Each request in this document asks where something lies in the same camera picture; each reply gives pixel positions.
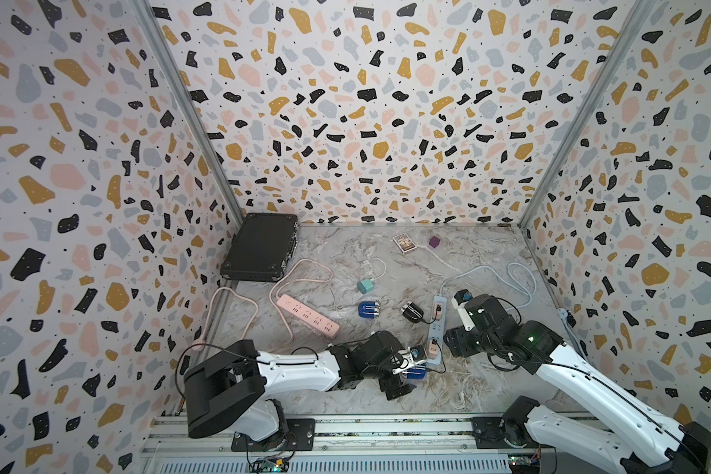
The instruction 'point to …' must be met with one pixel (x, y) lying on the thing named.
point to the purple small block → (434, 241)
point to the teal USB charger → (365, 285)
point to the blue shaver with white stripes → (368, 309)
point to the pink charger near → (433, 350)
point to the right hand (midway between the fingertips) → (455, 335)
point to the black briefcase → (262, 247)
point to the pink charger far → (437, 310)
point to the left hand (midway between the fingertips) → (414, 367)
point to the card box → (404, 242)
